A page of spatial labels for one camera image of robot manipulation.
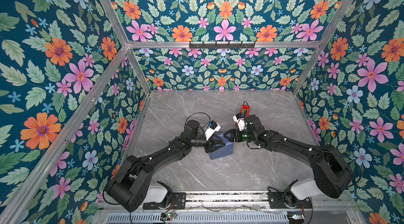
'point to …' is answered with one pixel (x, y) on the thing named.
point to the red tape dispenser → (245, 110)
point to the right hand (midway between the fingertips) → (228, 134)
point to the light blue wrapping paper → (225, 150)
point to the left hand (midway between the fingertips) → (224, 140)
